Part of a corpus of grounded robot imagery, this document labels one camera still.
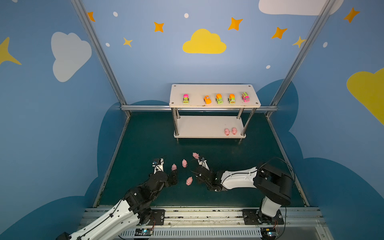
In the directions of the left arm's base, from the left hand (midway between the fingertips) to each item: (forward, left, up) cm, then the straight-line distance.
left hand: (172, 172), depth 79 cm
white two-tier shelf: (+36, -24, -4) cm, 44 cm away
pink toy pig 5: (+31, -39, -2) cm, 50 cm away
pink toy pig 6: (+30, -34, -2) cm, 45 cm away
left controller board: (-26, +12, -10) cm, 30 cm away
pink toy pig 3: (+7, +1, -9) cm, 11 cm away
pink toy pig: (+15, -13, -8) cm, 21 cm away
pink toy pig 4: (-1, -9, -10) cm, 13 cm away
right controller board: (-26, -48, -11) cm, 56 cm away
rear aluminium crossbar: (+27, +3, +22) cm, 35 cm away
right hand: (+5, -15, -9) cm, 18 cm away
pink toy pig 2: (+10, -6, -9) cm, 15 cm away
